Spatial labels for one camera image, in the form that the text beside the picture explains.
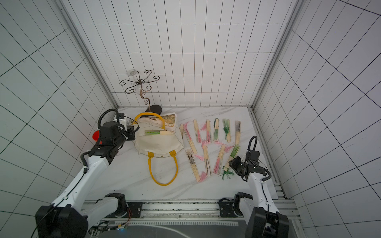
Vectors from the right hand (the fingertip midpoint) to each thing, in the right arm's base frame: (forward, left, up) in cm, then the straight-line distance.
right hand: (232, 160), depth 87 cm
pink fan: (+22, +22, -2) cm, 31 cm away
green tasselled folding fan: (+27, +1, -2) cm, 28 cm away
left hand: (+7, +58, +18) cm, 61 cm away
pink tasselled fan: (+20, +29, -2) cm, 35 cm away
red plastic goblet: (+4, +80, +14) cm, 82 cm away
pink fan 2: (-4, +9, -2) cm, 10 cm away
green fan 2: (+17, +49, +1) cm, 52 cm away
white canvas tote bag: (+14, +54, -1) cm, 55 cm away
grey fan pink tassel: (-10, +19, -2) cm, 21 cm away
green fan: (-7, +4, -3) cm, 8 cm away
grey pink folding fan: (+24, -7, -3) cm, 25 cm away
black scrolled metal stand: (+42, +57, -1) cm, 71 cm away
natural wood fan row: (+1, +15, -2) cm, 15 cm away
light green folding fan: (+24, +8, -2) cm, 26 cm away
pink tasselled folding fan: (+26, +15, -3) cm, 30 cm away
